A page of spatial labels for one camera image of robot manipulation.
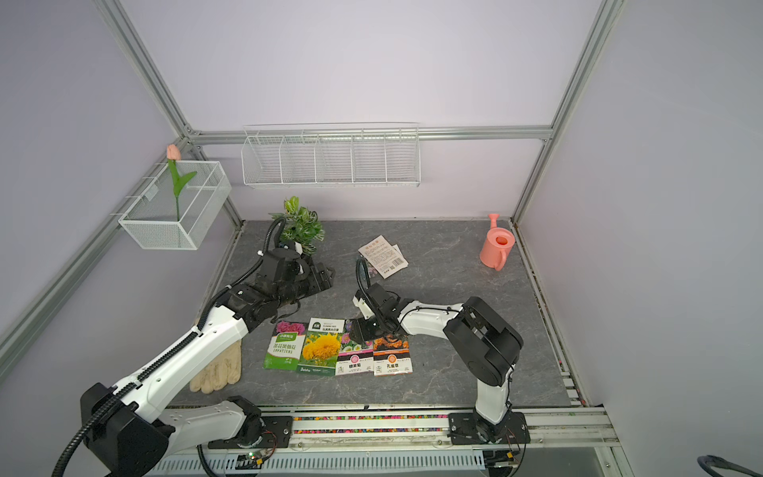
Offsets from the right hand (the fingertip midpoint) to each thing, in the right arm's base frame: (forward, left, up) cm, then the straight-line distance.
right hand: (356, 332), depth 89 cm
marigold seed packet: (-3, +11, -2) cm, 11 cm away
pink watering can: (+26, -46, +7) cm, 53 cm away
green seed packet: (-4, +21, -1) cm, 21 cm away
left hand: (+7, +7, +20) cm, 22 cm away
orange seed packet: (-7, -11, -1) cm, 13 cm away
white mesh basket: (+23, +49, +30) cm, 62 cm away
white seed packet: (+29, -9, -1) cm, 30 cm away
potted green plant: (+22, +15, +24) cm, 36 cm away
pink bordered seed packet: (-6, 0, -2) cm, 7 cm away
